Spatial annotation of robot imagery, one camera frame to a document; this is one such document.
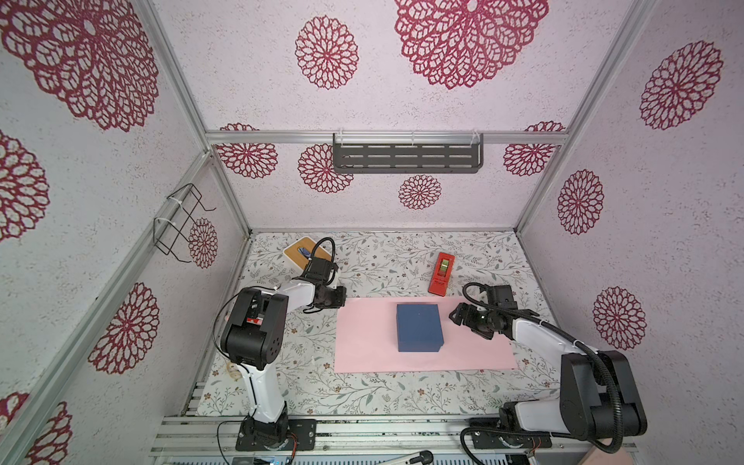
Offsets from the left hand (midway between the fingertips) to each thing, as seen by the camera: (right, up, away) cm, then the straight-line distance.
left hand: (344, 300), depth 99 cm
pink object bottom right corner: (+63, -33, -31) cm, 78 cm away
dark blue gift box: (+24, -6, -12) cm, 27 cm away
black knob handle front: (+22, -34, -29) cm, 50 cm away
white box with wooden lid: (-15, +21, +10) cm, 27 cm away
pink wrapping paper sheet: (+8, -11, -10) cm, 17 cm away
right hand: (+37, -3, -8) cm, 38 cm away
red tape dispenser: (+34, +9, +1) cm, 35 cm away
